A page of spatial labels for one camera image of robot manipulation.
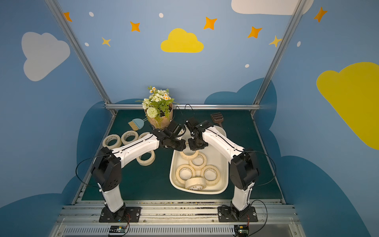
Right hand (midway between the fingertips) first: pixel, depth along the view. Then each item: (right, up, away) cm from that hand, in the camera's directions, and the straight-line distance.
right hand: (197, 146), depth 87 cm
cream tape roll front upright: (-1, -17, -13) cm, 22 cm away
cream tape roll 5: (-5, -6, -5) cm, 9 cm away
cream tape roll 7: (+9, -20, -5) cm, 23 cm away
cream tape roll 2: (-49, +7, +17) cm, 52 cm away
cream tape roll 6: (-10, -19, -4) cm, 22 cm away
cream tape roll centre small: (+2, -11, +5) cm, 12 cm away
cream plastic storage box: (+11, -9, +9) cm, 17 cm away
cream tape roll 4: (-30, -11, +3) cm, 32 cm away
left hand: (-8, +1, 0) cm, 8 cm away
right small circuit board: (+22, -41, -14) cm, 48 cm away
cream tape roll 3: (-39, +6, +17) cm, 43 cm away
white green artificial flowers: (-24, +25, +1) cm, 35 cm away
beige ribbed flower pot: (-26, +14, +17) cm, 34 cm away
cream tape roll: (-61, +4, +14) cm, 63 cm away
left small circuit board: (-41, -39, -16) cm, 59 cm away
